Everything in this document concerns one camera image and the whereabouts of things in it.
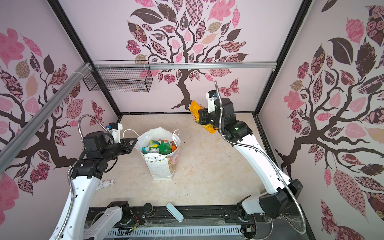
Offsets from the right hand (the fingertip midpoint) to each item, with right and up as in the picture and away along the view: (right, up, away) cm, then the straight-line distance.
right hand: (200, 108), depth 69 cm
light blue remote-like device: (-13, -51, +3) cm, 53 cm away
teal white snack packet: (-25, -20, +10) cm, 34 cm away
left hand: (-31, -16, +2) cm, 35 cm away
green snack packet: (-19, -21, +10) cm, 30 cm away
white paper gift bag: (-20, -29, +5) cm, 36 cm away
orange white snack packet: (-15, -21, +14) cm, 29 cm away
